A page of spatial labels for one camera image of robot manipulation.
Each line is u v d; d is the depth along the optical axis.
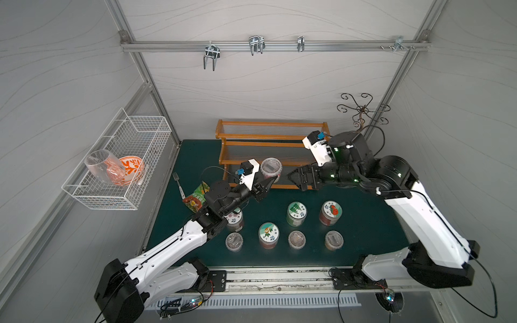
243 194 0.59
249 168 0.54
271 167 0.63
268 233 0.78
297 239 0.79
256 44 0.75
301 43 0.79
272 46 0.82
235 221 0.80
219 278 0.74
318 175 0.51
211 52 0.78
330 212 0.83
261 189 0.60
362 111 0.91
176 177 1.04
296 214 0.82
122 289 0.38
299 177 0.50
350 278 0.72
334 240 0.78
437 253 0.39
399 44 0.77
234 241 0.78
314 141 0.50
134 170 0.67
